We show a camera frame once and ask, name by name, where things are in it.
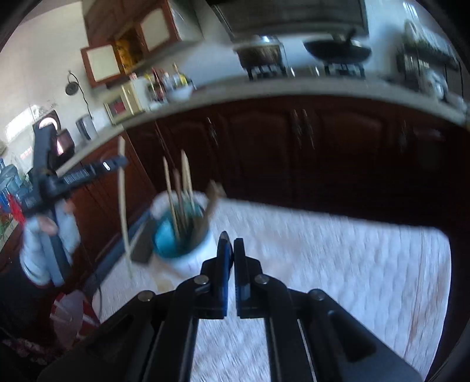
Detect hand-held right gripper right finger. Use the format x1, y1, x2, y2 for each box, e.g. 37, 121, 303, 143
234, 238, 423, 382

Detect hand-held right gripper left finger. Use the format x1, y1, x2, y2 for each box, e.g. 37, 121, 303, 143
37, 231, 234, 382

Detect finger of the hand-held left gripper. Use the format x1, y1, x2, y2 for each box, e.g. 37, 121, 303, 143
32, 122, 56, 185
55, 155, 130, 189

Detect white floral cup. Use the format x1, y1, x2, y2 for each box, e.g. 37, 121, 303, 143
150, 191, 217, 278

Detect person's left forearm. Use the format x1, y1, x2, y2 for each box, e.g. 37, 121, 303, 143
18, 211, 82, 285

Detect person's left hand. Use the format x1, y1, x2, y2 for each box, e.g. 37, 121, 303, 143
25, 200, 78, 239

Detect rice cooker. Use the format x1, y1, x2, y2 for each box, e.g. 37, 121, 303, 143
35, 110, 76, 162

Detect blue water jug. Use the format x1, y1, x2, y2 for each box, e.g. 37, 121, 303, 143
0, 158, 30, 206

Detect silver electric kettle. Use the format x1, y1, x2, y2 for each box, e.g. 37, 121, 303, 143
75, 115, 97, 142

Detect cream microwave oven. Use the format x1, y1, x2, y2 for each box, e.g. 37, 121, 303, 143
104, 81, 145, 125

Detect black phone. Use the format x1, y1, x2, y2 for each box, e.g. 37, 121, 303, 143
130, 218, 157, 265

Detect white quilted tablecloth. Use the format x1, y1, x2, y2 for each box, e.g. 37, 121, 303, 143
86, 198, 452, 382

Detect group of condiment bottles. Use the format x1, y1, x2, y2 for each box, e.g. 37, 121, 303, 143
145, 64, 192, 101

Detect white bowl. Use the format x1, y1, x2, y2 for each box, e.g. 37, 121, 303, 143
167, 86, 193, 103

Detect dark wooden base cabinets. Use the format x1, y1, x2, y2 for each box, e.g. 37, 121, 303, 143
0, 97, 470, 280

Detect metal cooking pot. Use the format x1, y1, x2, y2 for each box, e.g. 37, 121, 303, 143
233, 35, 285, 68

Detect gas stove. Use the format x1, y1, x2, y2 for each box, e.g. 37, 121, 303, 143
246, 62, 368, 79

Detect black wok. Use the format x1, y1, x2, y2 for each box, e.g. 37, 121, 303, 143
303, 29, 372, 63

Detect range hood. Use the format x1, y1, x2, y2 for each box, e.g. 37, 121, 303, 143
211, 0, 370, 37

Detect metal dish rack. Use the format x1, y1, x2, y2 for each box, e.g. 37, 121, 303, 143
397, 18, 463, 100

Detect wooden wall cabinet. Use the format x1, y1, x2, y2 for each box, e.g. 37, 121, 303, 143
81, 0, 204, 89

